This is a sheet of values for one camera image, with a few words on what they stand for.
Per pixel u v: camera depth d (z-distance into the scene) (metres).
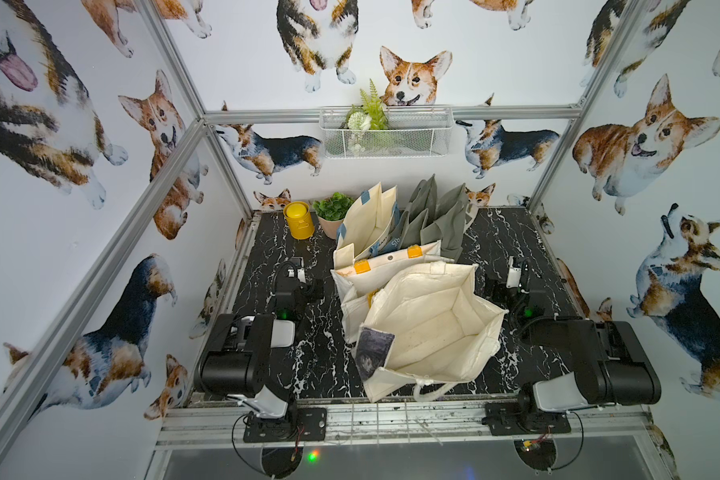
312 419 0.75
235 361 0.46
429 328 0.88
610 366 0.44
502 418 0.74
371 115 0.82
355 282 0.78
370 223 1.04
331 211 1.03
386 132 0.87
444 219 0.80
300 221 1.07
